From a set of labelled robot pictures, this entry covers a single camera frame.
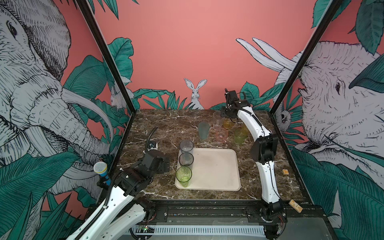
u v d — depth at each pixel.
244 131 0.70
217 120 1.08
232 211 0.76
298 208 0.76
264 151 0.61
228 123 1.04
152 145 0.62
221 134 1.04
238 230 0.70
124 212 0.52
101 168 0.66
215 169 0.92
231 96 0.78
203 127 1.04
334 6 0.69
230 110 0.73
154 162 0.53
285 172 0.88
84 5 0.69
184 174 0.83
